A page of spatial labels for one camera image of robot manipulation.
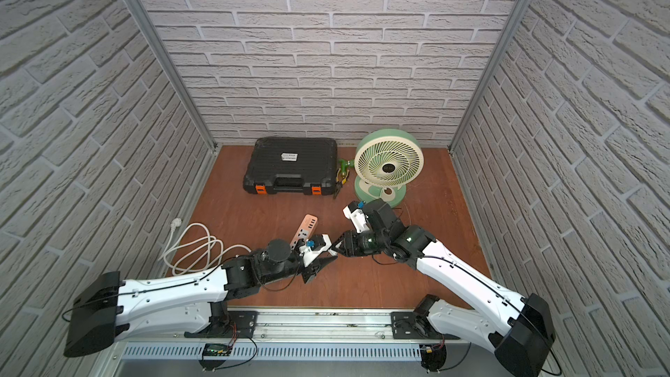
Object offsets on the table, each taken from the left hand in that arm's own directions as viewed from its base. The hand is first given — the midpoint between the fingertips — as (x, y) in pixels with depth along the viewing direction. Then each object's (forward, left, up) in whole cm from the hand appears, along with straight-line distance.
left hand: (331, 241), depth 73 cm
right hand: (-2, -2, +1) cm, 3 cm away
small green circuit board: (-24, +33, -20) cm, 45 cm away
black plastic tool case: (+39, +17, -11) cm, 44 cm away
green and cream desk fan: (+24, -18, +8) cm, 31 cm away
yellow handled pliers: (+32, -2, -15) cm, 36 cm away
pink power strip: (+10, +10, -14) cm, 20 cm away
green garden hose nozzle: (+41, -5, -14) cm, 43 cm away
